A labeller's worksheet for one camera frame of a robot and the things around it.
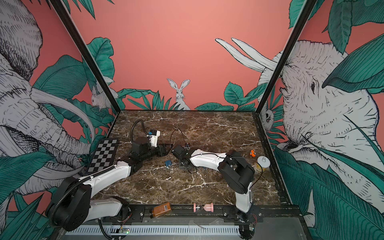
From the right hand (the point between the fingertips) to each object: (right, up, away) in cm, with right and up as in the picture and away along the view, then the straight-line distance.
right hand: (182, 163), depth 89 cm
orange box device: (-9, -18, -17) cm, 26 cm away
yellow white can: (+50, +1, -1) cm, 50 cm away
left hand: (-6, +13, -6) cm, 16 cm away
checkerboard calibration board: (-49, +5, +2) cm, 49 cm away
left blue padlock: (-9, 0, +2) cm, 10 cm away
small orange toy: (+45, +5, +6) cm, 46 cm away
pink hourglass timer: (+14, -18, -15) cm, 28 cm away
